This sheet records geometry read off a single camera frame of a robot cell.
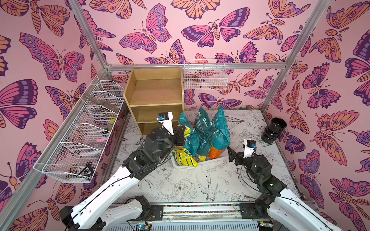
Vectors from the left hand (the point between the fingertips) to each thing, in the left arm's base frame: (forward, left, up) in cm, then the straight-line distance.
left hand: (188, 126), depth 63 cm
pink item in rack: (0, +44, -11) cm, 45 cm away
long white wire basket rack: (-10, +52, -11) cm, 54 cm away
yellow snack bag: (-3, +2, -24) cm, 24 cm away
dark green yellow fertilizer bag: (+9, -9, -11) cm, 17 cm away
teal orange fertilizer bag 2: (0, -2, -13) cm, 13 cm away
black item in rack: (-13, +45, -12) cm, 48 cm away
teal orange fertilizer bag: (+5, -19, -18) cm, 27 cm away
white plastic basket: (-1, -21, -28) cm, 35 cm away
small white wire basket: (+47, -11, -3) cm, 48 cm away
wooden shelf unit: (+36, +26, -10) cm, 46 cm away
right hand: (0, -25, -18) cm, 30 cm away
